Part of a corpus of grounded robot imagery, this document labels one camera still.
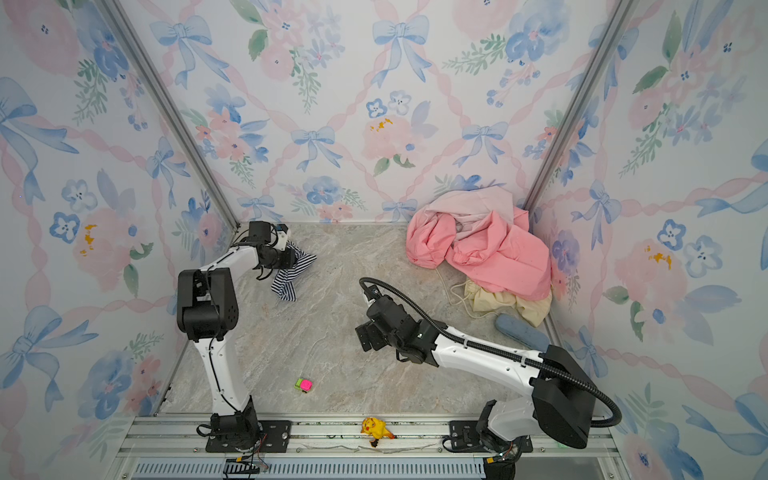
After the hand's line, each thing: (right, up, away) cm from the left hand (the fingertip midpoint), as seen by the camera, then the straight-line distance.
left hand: (294, 256), depth 105 cm
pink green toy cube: (+10, -34, -25) cm, 43 cm away
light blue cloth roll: (+73, -23, -15) cm, 78 cm away
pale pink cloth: (+62, +17, +3) cm, 64 cm away
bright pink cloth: (+70, 0, -12) cm, 71 cm away
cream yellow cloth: (+79, -17, -11) cm, 82 cm away
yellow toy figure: (+30, -41, -33) cm, 61 cm away
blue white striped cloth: (-1, -9, -7) cm, 12 cm away
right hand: (+28, -17, -24) cm, 41 cm away
